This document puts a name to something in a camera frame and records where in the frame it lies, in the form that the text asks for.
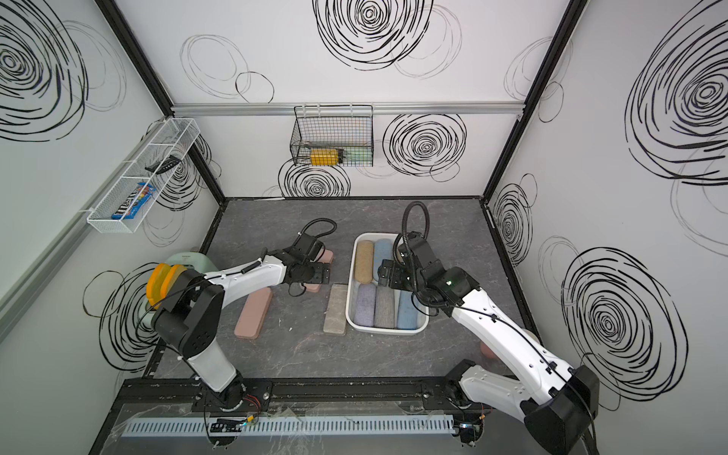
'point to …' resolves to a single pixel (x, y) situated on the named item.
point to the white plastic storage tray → (352, 287)
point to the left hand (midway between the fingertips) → (316, 273)
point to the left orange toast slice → (154, 283)
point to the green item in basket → (358, 155)
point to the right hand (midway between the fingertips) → (394, 272)
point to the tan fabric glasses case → (364, 262)
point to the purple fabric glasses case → (365, 301)
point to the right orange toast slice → (173, 274)
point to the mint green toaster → (191, 261)
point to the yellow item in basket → (324, 156)
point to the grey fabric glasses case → (384, 307)
